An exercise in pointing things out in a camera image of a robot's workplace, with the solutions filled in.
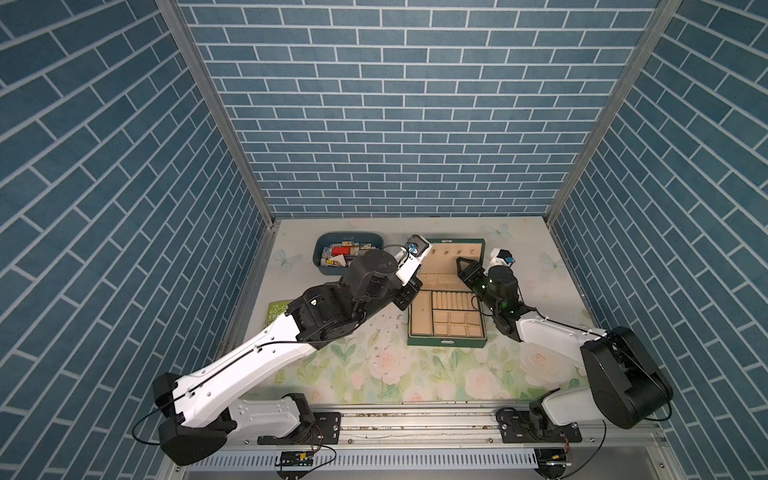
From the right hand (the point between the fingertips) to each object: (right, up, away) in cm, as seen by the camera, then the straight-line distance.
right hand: (461, 263), depth 88 cm
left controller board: (-43, -46, -16) cm, 66 cm away
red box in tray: (-41, +4, +21) cm, 47 cm away
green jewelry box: (-4, -15, +3) cm, 16 cm away
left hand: (-13, +1, -25) cm, 28 cm away
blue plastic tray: (-34, +7, +24) cm, 42 cm away
